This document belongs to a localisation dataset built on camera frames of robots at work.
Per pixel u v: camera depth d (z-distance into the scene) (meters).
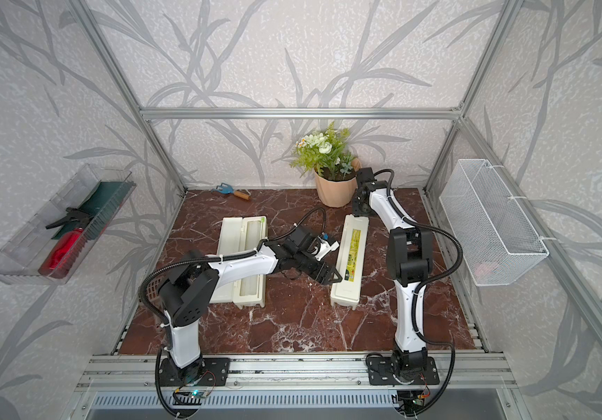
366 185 0.75
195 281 0.48
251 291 0.83
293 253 0.72
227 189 1.21
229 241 0.94
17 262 0.58
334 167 1.05
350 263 0.87
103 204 0.68
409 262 0.58
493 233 0.62
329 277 0.77
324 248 0.80
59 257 0.57
